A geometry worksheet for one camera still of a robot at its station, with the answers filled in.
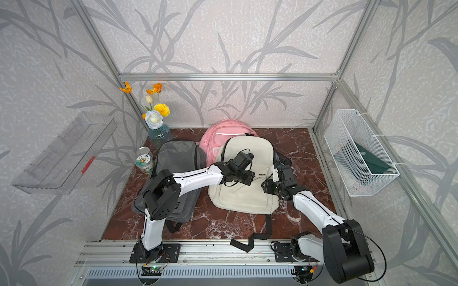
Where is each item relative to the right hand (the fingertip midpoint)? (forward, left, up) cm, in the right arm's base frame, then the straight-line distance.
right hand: (264, 184), depth 88 cm
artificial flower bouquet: (+22, +50, +29) cm, 62 cm away
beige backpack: (-6, +18, -3) cm, 19 cm away
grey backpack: (+16, +46, +2) cm, 49 cm away
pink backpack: (+32, +29, -1) cm, 43 cm away
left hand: (+3, +5, +1) cm, 6 cm away
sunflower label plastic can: (+12, +63, +3) cm, 64 cm away
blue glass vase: (+29, +59, +7) cm, 66 cm away
